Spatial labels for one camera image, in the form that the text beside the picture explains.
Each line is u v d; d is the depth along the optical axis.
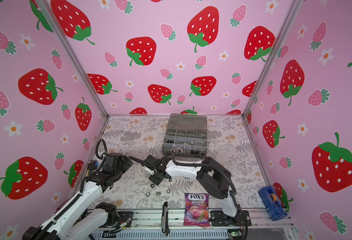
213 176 0.54
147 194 0.82
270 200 0.75
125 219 0.73
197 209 0.75
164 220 0.73
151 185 0.85
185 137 1.01
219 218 0.73
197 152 0.98
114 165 0.64
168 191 0.84
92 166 0.92
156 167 0.66
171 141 1.04
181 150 0.98
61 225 0.42
